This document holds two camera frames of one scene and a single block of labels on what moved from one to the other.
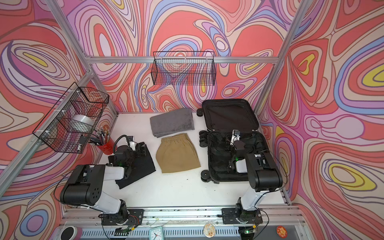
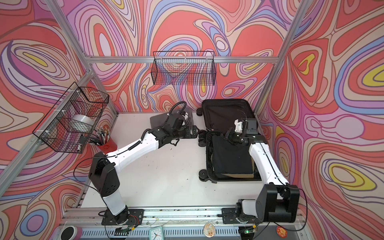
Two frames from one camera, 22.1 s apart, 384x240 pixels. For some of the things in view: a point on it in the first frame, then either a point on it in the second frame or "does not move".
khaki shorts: (176, 153) to (243, 175)
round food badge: (209, 230) does not move
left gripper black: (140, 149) to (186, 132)
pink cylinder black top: (71, 232) does not move
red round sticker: (281, 231) does not move
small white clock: (156, 233) does not move
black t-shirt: (143, 166) to (229, 158)
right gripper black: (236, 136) does not move
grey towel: (179, 120) does not move
